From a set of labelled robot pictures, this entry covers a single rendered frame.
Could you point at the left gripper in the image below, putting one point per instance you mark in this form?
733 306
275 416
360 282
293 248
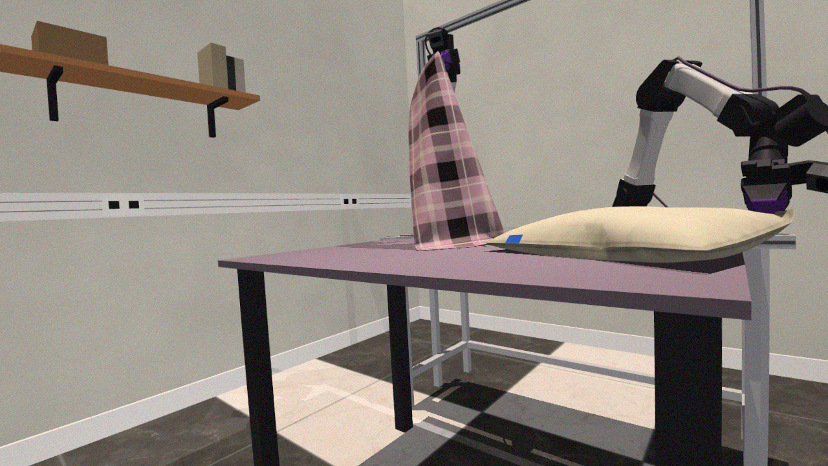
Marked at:
765 186

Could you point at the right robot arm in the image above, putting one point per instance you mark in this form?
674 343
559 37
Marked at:
436 39

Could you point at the cream pillow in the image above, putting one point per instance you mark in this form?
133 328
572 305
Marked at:
646 234

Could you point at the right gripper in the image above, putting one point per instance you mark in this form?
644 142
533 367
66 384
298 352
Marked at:
450 59

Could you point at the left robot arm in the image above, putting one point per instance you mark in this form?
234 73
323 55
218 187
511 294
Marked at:
748 115

